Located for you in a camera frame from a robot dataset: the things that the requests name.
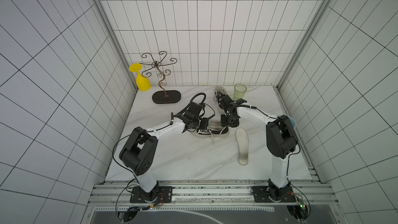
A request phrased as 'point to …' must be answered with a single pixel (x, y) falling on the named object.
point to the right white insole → (242, 140)
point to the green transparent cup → (239, 91)
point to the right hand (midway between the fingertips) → (226, 121)
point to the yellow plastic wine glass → (142, 82)
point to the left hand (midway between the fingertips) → (205, 126)
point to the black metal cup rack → (162, 97)
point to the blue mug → (293, 122)
